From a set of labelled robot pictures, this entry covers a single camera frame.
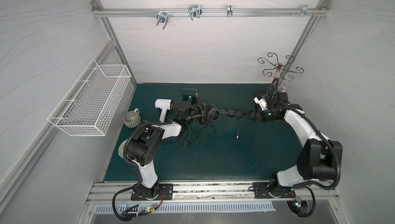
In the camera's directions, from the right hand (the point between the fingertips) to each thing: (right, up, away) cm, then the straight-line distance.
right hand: (250, 116), depth 86 cm
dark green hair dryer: (-36, +13, +22) cm, 44 cm away
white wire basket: (-79, +6, -17) cm, 82 cm away
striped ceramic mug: (-73, -3, +12) cm, 75 cm away
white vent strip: (-36, -41, -16) cm, 56 cm away
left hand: (-19, +4, -5) cm, 20 cm away
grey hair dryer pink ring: (-22, +2, -7) cm, 23 cm away
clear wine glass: (+18, +16, +1) cm, 25 cm away
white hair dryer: (-53, +6, +16) cm, 56 cm away
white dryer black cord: (-40, -15, +4) cm, 43 cm away
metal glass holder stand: (+17, +29, +2) cm, 33 cm away
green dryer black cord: (-30, -12, +7) cm, 33 cm away
